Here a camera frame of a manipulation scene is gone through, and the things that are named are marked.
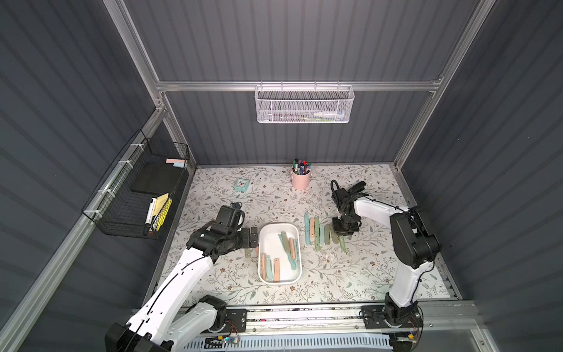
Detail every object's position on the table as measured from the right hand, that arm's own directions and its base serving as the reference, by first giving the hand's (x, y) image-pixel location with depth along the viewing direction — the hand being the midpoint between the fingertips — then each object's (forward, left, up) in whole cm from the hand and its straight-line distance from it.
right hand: (342, 233), depth 95 cm
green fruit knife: (-4, +11, 0) cm, 12 cm away
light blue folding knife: (-1, +9, 0) cm, 9 cm away
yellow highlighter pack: (-9, +60, +34) cm, 70 cm away
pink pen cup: (+25, +18, +6) cm, 31 cm away
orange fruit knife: (+2, +13, 0) cm, 13 cm away
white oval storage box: (-9, +27, 0) cm, 28 cm away
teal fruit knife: (+2, +15, 0) cm, 15 cm away
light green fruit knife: (-5, 0, 0) cm, 5 cm away
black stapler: (+23, -10, +2) cm, 26 cm away
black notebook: (+6, +70, +30) cm, 76 cm away
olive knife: (-9, +40, +1) cm, 41 cm away
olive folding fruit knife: (-1, +7, 0) cm, 7 cm away
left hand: (-9, +39, +16) cm, 43 cm away
